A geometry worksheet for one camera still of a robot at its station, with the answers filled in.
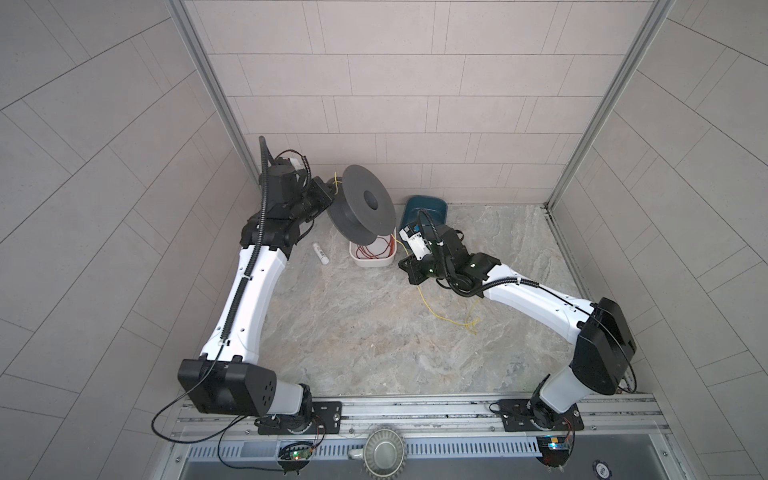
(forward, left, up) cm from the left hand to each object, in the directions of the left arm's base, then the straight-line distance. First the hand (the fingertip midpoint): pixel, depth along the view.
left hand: (340, 179), depth 70 cm
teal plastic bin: (+21, -24, -34) cm, 46 cm away
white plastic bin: (+6, -6, -37) cm, 38 cm away
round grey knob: (-51, -11, -37) cm, 63 cm away
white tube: (+2, +12, -36) cm, 38 cm away
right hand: (-12, -14, -20) cm, 27 cm away
